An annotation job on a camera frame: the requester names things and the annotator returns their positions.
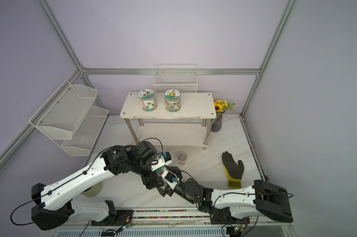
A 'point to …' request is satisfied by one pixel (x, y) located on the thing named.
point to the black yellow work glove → (233, 171)
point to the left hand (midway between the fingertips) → (156, 178)
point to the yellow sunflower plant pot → (221, 106)
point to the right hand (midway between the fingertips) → (161, 174)
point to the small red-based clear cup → (181, 158)
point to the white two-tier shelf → (190, 126)
